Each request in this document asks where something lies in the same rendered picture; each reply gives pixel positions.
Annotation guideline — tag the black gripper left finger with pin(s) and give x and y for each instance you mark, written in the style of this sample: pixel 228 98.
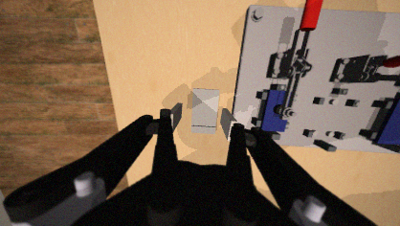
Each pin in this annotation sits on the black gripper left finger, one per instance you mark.
pixel 62 196

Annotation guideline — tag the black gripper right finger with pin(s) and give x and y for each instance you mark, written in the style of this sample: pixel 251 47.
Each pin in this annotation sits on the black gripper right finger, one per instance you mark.
pixel 296 192

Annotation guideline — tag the blue rectangular plate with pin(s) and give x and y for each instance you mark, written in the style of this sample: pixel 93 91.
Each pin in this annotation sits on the blue rectangular plate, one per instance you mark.
pixel 387 124

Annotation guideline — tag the blue metal block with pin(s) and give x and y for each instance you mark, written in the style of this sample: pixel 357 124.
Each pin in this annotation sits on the blue metal block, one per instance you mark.
pixel 269 119

